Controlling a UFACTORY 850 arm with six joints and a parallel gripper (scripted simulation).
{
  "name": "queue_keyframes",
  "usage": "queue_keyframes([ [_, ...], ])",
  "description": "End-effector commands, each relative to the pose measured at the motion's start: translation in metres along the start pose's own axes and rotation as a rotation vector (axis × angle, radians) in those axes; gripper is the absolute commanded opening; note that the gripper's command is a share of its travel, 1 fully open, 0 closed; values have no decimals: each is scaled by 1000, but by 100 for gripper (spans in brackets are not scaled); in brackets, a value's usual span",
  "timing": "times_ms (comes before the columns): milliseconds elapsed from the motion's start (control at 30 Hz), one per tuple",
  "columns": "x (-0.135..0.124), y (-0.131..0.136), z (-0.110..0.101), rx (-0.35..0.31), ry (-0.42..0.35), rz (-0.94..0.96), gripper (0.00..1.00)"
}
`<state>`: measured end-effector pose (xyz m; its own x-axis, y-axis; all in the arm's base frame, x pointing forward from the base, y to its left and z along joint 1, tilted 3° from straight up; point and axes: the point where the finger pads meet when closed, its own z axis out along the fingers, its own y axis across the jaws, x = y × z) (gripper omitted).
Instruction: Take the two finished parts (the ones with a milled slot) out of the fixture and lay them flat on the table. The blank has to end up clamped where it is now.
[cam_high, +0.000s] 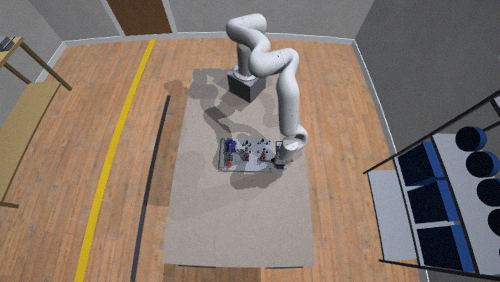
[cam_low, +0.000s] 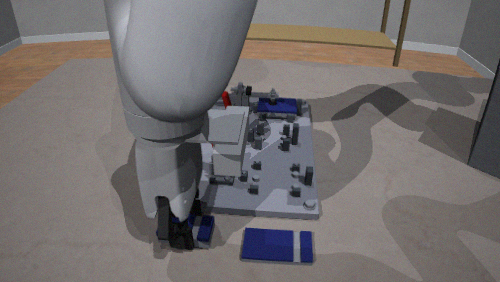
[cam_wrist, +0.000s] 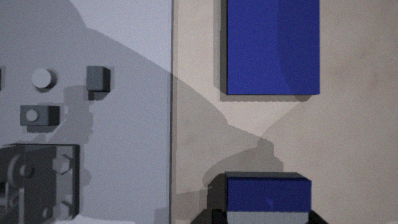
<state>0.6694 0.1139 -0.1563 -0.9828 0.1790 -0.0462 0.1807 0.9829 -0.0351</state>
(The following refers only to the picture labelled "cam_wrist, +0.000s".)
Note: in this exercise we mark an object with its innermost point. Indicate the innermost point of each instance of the blue rectangular block with white stripe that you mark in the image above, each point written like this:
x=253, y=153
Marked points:
x=272, y=47

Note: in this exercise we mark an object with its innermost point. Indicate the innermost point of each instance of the grey fixture plate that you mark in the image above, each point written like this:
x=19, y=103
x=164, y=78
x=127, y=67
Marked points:
x=125, y=135

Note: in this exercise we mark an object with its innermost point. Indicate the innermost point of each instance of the grey toggle clamp with red handle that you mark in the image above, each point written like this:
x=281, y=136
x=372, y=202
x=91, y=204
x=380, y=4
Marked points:
x=42, y=183

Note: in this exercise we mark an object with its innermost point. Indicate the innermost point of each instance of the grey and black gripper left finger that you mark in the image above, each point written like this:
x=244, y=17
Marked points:
x=219, y=217

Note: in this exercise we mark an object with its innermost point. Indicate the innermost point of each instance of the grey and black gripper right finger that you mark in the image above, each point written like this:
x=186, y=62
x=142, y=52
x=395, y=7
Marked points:
x=314, y=218

